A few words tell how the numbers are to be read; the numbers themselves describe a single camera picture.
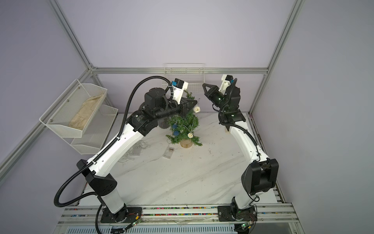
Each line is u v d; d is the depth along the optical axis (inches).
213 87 26.5
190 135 31.5
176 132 32.4
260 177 17.4
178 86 20.6
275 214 29.5
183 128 30.1
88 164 16.7
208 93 25.3
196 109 25.1
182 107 21.2
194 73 37.2
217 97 25.6
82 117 30.2
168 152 38.4
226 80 25.7
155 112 19.1
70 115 30.2
